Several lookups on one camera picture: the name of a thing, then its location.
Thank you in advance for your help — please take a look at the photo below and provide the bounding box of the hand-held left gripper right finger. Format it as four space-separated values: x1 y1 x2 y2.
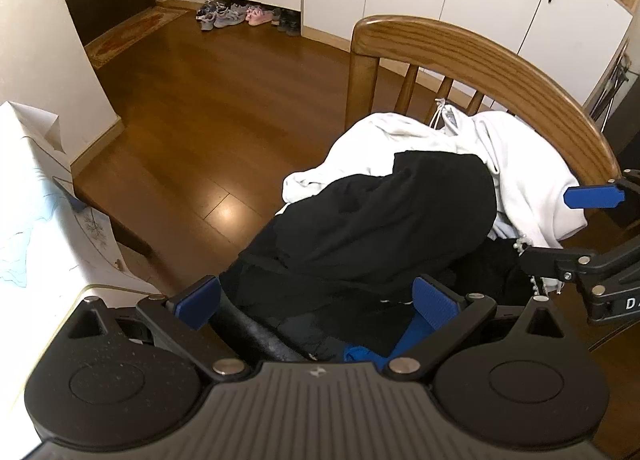
382 276 572 382

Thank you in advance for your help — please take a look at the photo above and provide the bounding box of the dark metal frame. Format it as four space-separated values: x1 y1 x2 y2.
584 37 640 157

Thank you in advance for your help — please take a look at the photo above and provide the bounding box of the row of shoes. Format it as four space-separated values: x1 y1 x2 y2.
195 0 302 34

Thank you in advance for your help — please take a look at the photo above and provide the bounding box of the white hoodie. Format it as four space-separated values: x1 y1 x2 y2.
281 100 590 249

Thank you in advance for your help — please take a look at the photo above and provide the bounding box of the wooden chair with curved back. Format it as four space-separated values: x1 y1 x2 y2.
344 14 623 191

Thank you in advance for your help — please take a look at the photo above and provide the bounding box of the patterned door mat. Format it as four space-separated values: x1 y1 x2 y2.
84 4 192 69

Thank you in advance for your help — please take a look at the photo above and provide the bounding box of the black cloth garment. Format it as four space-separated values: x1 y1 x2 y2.
219 227 537 362

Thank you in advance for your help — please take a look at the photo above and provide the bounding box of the black sweatshirt with pink print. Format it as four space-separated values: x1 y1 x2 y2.
239 150 500 301

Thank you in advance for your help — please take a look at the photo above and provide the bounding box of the white bead string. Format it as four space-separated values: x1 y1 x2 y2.
512 235 565 303

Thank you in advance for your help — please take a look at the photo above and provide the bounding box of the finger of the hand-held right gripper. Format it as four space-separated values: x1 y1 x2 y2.
563 169 640 229
519 245 603 287

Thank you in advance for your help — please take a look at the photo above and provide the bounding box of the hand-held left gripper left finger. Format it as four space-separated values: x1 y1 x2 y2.
65 276 251 382

